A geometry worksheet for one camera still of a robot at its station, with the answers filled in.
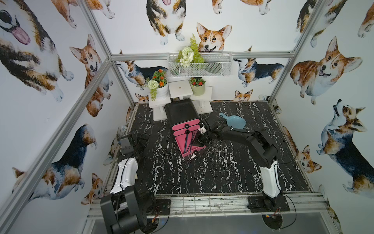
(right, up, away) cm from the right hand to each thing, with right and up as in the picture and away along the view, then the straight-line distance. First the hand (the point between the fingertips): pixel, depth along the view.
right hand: (189, 143), depth 90 cm
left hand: (-25, +5, -3) cm, 26 cm away
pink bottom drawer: (-2, -2, +5) cm, 6 cm away
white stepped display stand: (-6, +34, +8) cm, 36 cm away
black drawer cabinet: (-4, +15, +7) cm, 17 cm away
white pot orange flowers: (-19, +36, +2) cm, 41 cm away
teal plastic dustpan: (+34, +12, +21) cm, 41 cm away
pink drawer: (-6, +6, +1) cm, 9 cm away
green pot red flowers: (+6, +37, +8) cm, 38 cm away
